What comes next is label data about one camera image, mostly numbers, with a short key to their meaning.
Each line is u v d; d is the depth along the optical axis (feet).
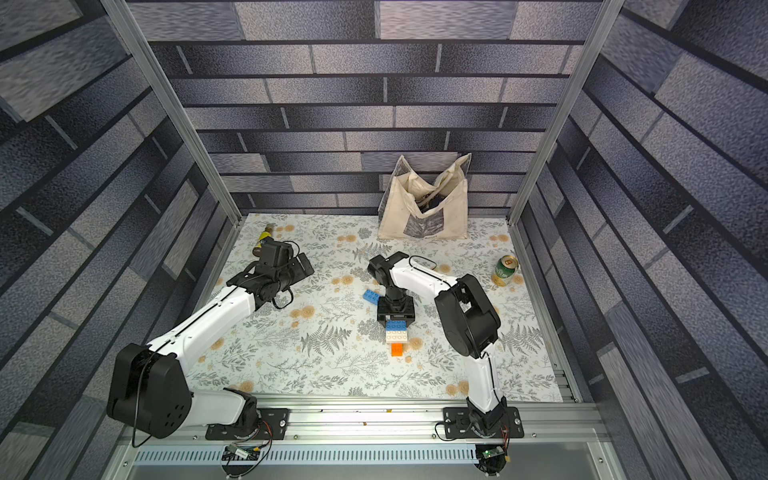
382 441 2.40
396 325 2.87
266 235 3.71
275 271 2.16
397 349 2.80
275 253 2.15
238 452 2.32
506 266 3.03
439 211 3.13
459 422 2.42
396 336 2.80
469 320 1.74
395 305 2.54
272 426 2.42
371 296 3.13
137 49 2.44
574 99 2.78
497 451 2.40
